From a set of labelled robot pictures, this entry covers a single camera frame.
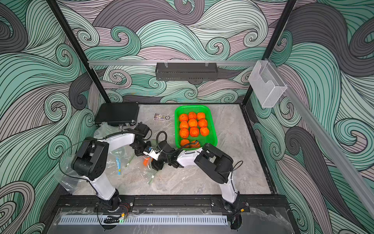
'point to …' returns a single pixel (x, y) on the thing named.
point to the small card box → (159, 116)
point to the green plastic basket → (211, 139)
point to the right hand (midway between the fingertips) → (148, 162)
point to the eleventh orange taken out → (197, 145)
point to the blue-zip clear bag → (71, 182)
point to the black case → (118, 114)
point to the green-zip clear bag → (125, 157)
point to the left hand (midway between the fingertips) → (150, 152)
